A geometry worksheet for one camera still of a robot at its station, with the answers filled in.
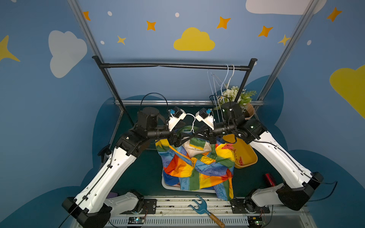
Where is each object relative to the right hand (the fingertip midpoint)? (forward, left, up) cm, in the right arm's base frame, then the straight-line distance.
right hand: (196, 132), depth 64 cm
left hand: (-1, +3, +4) cm, 5 cm away
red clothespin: (+3, -31, -34) cm, 46 cm away
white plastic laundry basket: (-18, +10, -25) cm, 32 cm away
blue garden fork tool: (-26, -6, -33) cm, 42 cm away
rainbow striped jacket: (-10, -1, -13) cm, 16 cm away
